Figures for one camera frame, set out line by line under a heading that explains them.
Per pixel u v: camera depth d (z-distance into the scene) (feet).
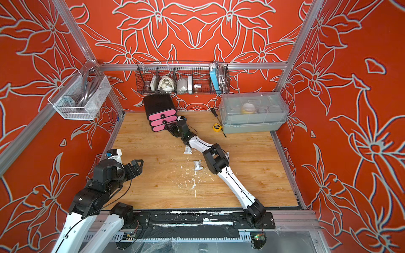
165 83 2.97
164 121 3.33
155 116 3.15
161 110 3.14
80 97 2.55
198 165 2.93
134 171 2.08
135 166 2.08
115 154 2.04
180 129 3.03
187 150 3.19
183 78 3.18
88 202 1.48
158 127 3.42
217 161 2.38
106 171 1.67
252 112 3.16
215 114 3.86
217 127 3.54
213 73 2.72
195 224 2.39
